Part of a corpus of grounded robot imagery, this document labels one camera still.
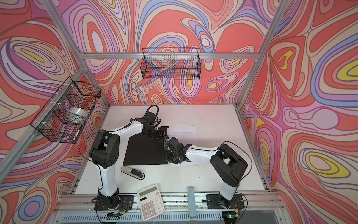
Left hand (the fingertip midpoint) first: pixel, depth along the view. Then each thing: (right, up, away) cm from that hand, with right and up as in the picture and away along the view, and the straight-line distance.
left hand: (167, 137), depth 93 cm
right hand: (+1, -15, -6) cm, 16 cm away
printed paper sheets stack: (+14, +1, +8) cm, 16 cm away
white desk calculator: (-7, -31, -21) cm, 38 cm away
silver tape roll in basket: (-44, +15, -23) cm, 52 cm away
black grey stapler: (-17, -19, -14) cm, 29 cm away
